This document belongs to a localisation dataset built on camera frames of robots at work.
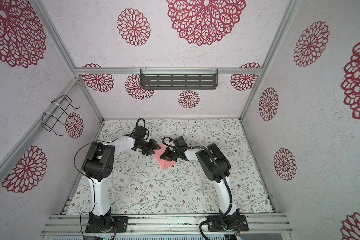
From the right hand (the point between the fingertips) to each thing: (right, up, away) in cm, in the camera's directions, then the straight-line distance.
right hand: (159, 155), depth 96 cm
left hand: (-2, +2, +4) cm, 5 cm away
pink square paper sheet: (+3, -5, -2) cm, 6 cm away
